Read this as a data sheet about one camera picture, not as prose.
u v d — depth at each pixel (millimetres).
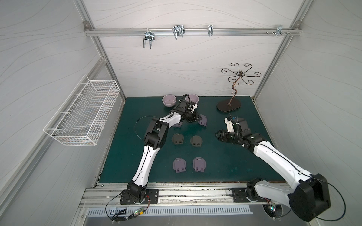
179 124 839
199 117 1015
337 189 391
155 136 643
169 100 1148
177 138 958
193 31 787
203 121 1030
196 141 951
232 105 1134
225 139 728
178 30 765
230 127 716
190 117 937
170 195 749
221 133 734
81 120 683
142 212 688
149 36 783
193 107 1002
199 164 854
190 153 911
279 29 765
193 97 1162
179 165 841
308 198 387
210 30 782
